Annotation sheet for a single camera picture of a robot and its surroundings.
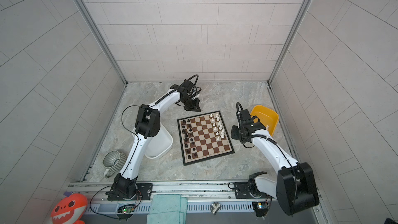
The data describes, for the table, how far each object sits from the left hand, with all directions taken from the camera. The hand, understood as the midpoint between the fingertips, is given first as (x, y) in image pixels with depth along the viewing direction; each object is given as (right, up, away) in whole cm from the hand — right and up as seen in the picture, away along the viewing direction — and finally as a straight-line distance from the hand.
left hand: (204, 106), depth 98 cm
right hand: (+16, -14, -13) cm, 25 cm away
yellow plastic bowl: (+40, -7, -2) cm, 40 cm away
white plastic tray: (-24, -20, -15) cm, 35 cm away
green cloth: (-16, -42, -31) cm, 55 cm away
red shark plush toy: (-52, -37, -38) cm, 75 cm away
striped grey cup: (-47, -27, -19) cm, 57 cm away
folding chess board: (0, -17, -11) cm, 20 cm away
